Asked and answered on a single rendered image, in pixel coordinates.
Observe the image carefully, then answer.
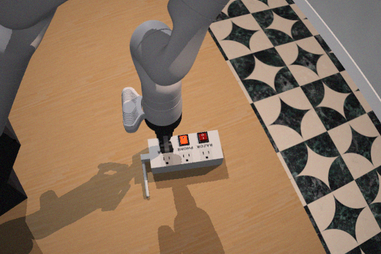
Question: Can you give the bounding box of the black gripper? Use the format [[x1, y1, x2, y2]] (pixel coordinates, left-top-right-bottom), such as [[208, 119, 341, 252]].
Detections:
[[144, 113, 182, 153]]

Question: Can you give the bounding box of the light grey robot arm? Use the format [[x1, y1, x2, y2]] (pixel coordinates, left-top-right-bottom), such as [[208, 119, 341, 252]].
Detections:
[[0, 0, 230, 136]]

